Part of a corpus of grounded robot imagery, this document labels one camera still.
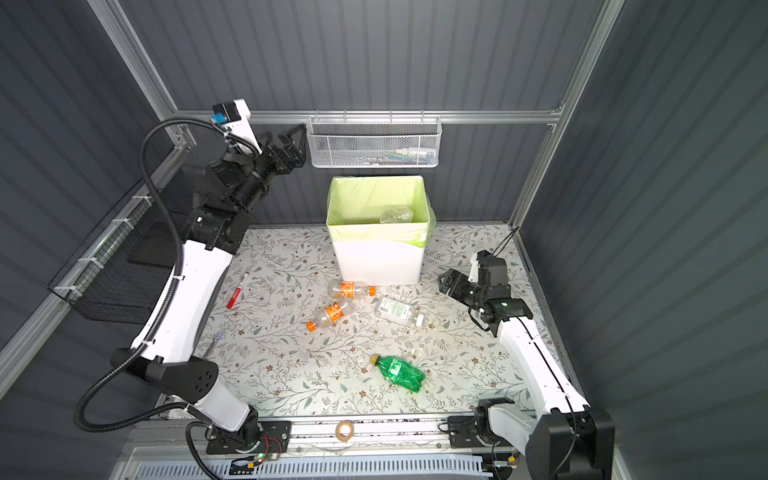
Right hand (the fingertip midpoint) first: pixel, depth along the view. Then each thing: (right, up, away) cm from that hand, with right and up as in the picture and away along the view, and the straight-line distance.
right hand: (454, 284), depth 82 cm
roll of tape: (-31, -37, -8) cm, 49 cm away
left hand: (-38, +34, -24) cm, 56 cm away
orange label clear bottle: (-36, -10, +9) cm, 38 cm away
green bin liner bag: (-30, +24, +15) cm, 41 cm away
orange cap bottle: (-30, -3, +13) cm, 33 cm away
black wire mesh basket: (-81, +3, -10) cm, 82 cm away
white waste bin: (-22, +7, +9) cm, 25 cm away
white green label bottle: (-16, -9, +10) cm, 21 cm away
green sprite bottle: (-15, -24, -1) cm, 28 cm away
